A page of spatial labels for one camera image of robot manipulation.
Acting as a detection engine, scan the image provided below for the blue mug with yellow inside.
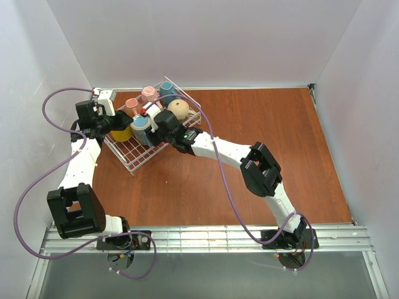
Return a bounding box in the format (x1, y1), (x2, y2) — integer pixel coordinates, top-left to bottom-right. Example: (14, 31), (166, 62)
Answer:
(130, 115), (153, 146)

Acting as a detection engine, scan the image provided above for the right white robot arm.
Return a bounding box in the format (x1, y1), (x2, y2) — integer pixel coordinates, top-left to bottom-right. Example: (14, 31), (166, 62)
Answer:
(142, 108), (316, 249)

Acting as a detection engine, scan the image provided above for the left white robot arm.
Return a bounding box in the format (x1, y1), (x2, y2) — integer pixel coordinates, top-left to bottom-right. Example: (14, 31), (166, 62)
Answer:
(47, 99), (132, 239)

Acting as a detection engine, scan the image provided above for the beige round mug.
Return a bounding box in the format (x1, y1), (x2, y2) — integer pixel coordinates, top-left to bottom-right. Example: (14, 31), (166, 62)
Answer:
(167, 99), (198, 123)

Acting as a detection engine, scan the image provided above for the salmon pink dotted mug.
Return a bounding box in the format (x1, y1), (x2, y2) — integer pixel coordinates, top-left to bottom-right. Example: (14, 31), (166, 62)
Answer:
(121, 98), (142, 118)

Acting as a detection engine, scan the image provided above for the light pink faceted mug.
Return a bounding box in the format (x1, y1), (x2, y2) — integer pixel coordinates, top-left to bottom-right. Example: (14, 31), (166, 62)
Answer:
(140, 86), (158, 104)

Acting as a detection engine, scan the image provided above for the teal dotted mug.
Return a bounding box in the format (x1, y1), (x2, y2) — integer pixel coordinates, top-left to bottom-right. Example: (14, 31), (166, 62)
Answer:
(159, 81), (181, 108)

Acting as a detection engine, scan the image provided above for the white wire dish rack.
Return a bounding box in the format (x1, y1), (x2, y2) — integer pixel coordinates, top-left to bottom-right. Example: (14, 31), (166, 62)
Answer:
(105, 77), (189, 174)

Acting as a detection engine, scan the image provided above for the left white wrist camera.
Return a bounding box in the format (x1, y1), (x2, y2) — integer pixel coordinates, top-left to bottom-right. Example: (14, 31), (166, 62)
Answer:
(97, 89), (116, 116)

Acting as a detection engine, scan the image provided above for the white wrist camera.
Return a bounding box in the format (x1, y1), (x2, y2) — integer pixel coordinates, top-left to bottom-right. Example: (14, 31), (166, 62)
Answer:
(142, 102), (162, 133)
(97, 89), (116, 116)

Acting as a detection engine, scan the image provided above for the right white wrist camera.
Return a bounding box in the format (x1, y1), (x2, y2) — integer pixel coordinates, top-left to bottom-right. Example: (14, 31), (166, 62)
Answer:
(142, 102), (162, 133)

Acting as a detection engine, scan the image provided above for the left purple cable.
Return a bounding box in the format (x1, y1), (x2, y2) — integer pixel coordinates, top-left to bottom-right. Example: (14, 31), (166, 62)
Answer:
(12, 87), (157, 280)

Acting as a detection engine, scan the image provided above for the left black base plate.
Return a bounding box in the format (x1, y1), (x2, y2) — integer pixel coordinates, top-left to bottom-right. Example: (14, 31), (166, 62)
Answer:
(95, 230), (151, 251)

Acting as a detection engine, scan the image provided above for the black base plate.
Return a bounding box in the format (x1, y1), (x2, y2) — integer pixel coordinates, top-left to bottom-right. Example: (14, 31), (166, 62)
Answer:
(262, 228), (319, 250)
(95, 230), (151, 251)

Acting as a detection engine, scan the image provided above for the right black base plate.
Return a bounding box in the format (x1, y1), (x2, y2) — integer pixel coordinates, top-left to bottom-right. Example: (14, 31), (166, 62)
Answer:
(262, 228), (319, 250)

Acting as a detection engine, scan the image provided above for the aluminium frame rail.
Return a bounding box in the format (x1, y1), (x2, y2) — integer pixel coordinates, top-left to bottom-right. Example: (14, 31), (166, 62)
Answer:
(26, 85), (390, 299)

